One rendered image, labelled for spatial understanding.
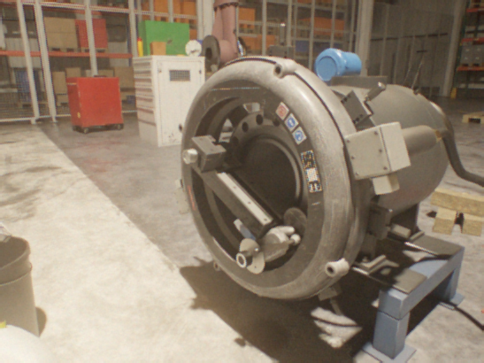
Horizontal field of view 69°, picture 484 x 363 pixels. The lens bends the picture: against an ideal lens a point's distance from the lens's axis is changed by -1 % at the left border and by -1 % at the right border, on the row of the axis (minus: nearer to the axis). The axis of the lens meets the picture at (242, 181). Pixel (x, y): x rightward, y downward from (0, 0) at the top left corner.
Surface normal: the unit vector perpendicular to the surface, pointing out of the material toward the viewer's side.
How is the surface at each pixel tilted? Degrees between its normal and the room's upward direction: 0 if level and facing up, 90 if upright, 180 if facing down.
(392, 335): 90
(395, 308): 90
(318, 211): 90
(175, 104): 90
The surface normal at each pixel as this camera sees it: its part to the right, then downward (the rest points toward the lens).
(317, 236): -0.75, 0.19
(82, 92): 0.70, 0.21
